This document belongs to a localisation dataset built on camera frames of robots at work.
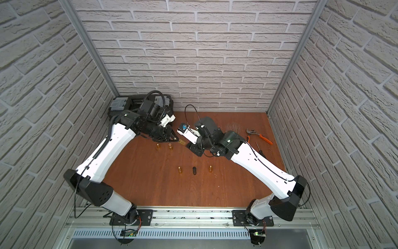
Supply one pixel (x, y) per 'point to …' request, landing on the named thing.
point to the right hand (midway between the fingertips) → (193, 140)
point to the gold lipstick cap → (158, 146)
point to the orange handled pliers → (253, 132)
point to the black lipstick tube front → (194, 170)
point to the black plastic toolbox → (122, 103)
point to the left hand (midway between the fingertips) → (180, 137)
